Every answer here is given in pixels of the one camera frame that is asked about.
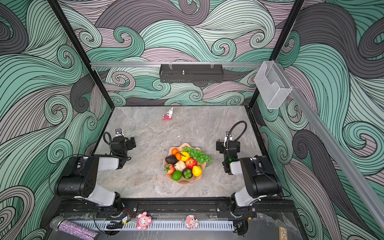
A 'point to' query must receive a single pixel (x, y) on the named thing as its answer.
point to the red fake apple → (191, 162)
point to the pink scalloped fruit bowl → (192, 147)
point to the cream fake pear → (180, 165)
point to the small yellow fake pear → (196, 171)
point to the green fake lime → (177, 175)
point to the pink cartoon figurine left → (143, 220)
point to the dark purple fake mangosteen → (187, 173)
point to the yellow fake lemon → (185, 156)
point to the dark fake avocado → (171, 159)
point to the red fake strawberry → (169, 169)
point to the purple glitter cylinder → (75, 229)
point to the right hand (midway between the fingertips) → (228, 139)
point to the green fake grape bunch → (201, 157)
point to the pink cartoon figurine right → (191, 222)
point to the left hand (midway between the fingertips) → (124, 137)
